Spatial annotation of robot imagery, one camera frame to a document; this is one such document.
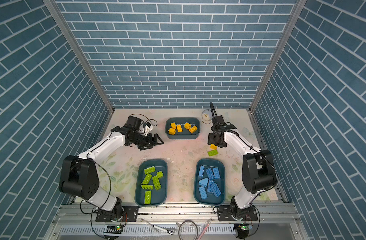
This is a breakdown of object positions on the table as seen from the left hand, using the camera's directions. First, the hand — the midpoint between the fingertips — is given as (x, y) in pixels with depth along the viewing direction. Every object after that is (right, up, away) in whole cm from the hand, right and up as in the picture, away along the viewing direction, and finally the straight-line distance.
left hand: (158, 143), depth 86 cm
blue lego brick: (+29, -22, -5) cm, 37 cm away
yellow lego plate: (+21, +7, +20) cm, 30 cm away
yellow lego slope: (+33, -4, +12) cm, 36 cm away
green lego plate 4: (-5, -23, -5) cm, 24 cm away
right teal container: (+30, -28, -9) cm, 42 cm away
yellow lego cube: (+5, +6, +19) cm, 21 cm away
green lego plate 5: (0, -21, -4) cm, 21 cm away
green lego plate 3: (-4, -27, -7) cm, 29 cm away
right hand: (+33, +1, +6) cm, 34 cm away
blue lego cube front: (+26, -21, -3) cm, 34 cm away
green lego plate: (-6, -20, -1) cm, 21 cm away
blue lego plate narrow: (+26, -26, -5) cm, 37 cm away
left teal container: (-3, -21, -4) cm, 22 cm away
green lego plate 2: (+34, -7, +10) cm, 36 cm away
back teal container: (+13, +8, +23) cm, 27 cm away
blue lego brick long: (+25, -15, +1) cm, 30 cm away
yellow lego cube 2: (+6, +10, +22) cm, 25 cm away
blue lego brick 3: (+34, -17, +1) cm, 38 cm away
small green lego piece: (+1, -18, -1) cm, 18 cm away
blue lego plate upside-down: (+32, -24, -7) cm, 41 cm away
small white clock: (+31, +18, +23) cm, 42 cm away
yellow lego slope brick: (+17, +10, +23) cm, 30 cm away
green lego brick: (-5, -16, +1) cm, 17 cm away
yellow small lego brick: (+10, +8, +22) cm, 26 cm away
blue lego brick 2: (+30, -18, +1) cm, 35 cm away
